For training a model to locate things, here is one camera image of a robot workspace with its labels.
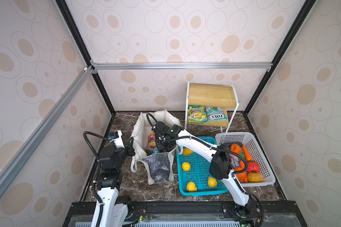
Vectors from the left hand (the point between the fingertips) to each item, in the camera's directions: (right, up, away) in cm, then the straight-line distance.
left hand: (135, 136), depth 73 cm
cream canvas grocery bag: (+11, -16, +2) cm, 20 cm away
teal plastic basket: (+32, -26, +12) cm, 43 cm away
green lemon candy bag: (+35, +13, +20) cm, 43 cm away
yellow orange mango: (+66, -24, +7) cm, 70 cm away
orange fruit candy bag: (+6, -8, +14) cm, 17 cm away
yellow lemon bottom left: (+29, -28, +5) cm, 41 cm away
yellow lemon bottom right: (+41, -26, +5) cm, 49 cm away
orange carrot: (+67, -14, +17) cm, 71 cm away
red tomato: (+66, -18, +10) cm, 69 cm away
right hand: (+11, -7, +15) cm, 20 cm away
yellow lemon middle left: (+27, -19, +12) cm, 35 cm away
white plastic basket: (+72, -12, +14) cm, 74 cm away
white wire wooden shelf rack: (+43, +24, +12) cm, 51 cm away
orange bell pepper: (+60, -9, +19) cm, 63 cm away
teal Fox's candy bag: (+47, +14, +21) cm, 54 cm away
